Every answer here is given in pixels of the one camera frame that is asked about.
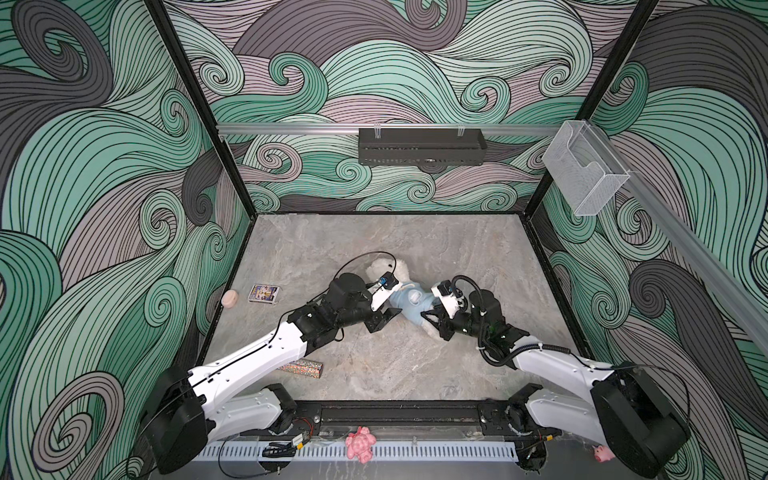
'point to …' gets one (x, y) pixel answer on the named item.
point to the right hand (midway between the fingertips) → (424, 312)
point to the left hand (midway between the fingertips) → (394, 297)
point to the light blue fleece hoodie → (413, 300)
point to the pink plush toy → (359, 444)
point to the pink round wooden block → (229, 299)
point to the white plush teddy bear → (378, 268)
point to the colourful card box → (263, 293)
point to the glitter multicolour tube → (303, 366)
